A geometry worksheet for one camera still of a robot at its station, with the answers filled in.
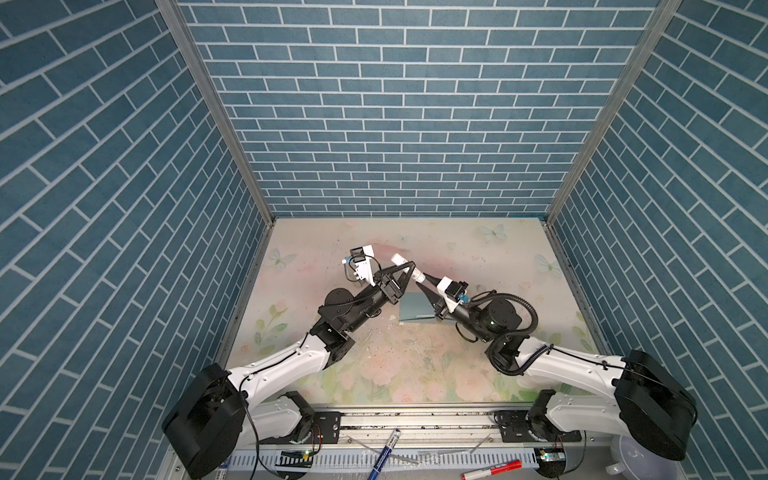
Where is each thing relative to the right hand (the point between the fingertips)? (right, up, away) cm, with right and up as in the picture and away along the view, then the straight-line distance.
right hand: (422, 273), depth 70 cm
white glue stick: (-1, 0, -2) cm, 3 cm away
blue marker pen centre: (-9, -43, -1) cm, 44 cm away
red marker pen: (+16, -45, -2) cm, 48 cm away
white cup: (+50, -44, -1) cm, 67 cm away
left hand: (-2, +1, -3) cm, 4 cm away
